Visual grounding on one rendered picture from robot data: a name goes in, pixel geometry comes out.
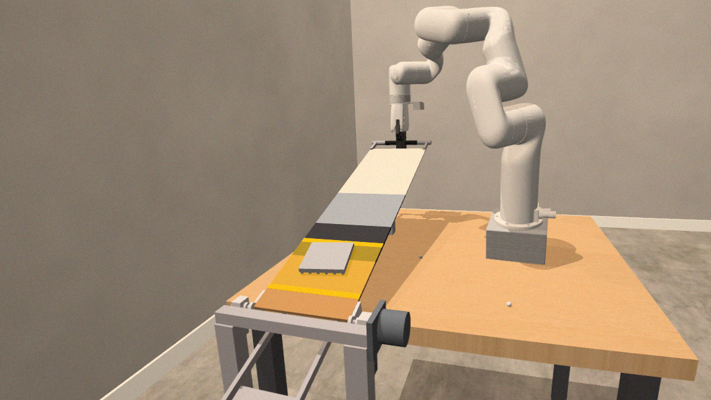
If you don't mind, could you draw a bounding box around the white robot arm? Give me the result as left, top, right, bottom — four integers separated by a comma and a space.
389, 6, 556, 230

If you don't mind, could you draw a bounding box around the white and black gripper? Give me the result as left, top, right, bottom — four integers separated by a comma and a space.
390, 102, 410, 149

